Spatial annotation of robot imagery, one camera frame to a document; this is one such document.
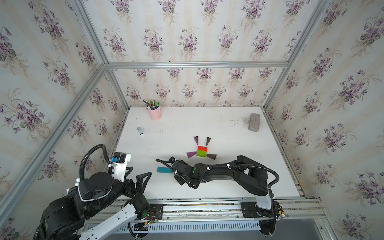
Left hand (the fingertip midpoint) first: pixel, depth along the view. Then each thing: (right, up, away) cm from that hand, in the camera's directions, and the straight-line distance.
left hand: (143, 172), depth 56 cm
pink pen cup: (-9, +24, +53) cm, 59 cm away
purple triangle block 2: (+18, -1, +37) cm, 41 cm away
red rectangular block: (+25, +1, +41) cm, 48 cm away
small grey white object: (-17, +13, +45) cm, 50 cm away
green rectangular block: (+25, -1, +38) cm, 46 cm away
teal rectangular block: (+7, -2, +8) cm, 11 cm away
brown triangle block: (+29, +6, +42) cm, 52 cm away
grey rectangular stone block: (+64, +19, +51) cm, 84 cm away
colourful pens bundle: (-11, +31, +50) cm, 60 cm away
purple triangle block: (+21, +7, +43) cm, 48 cm away
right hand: (+11, -11, +30) cm, 34 cm away
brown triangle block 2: (+31, -2, +35) cm, 46 cm away
